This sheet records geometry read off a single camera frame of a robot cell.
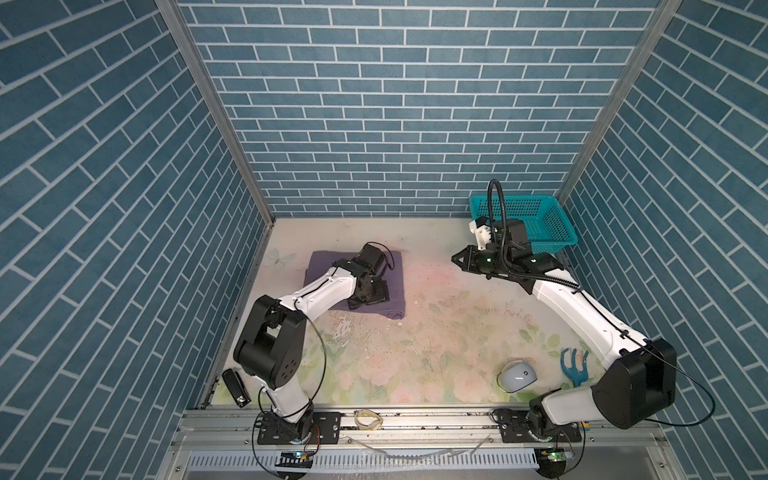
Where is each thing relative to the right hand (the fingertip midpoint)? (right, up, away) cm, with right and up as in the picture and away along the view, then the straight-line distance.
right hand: (451, 254), depth 81 cm
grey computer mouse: (+16, -31, -5) cm, 35 cm away
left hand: (-21, -14, +10) cm, 27 cm away
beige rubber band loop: (-20, -43, -6) cm, 48 cm away
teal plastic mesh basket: (+44, +10, +35) cm, 57 cm away
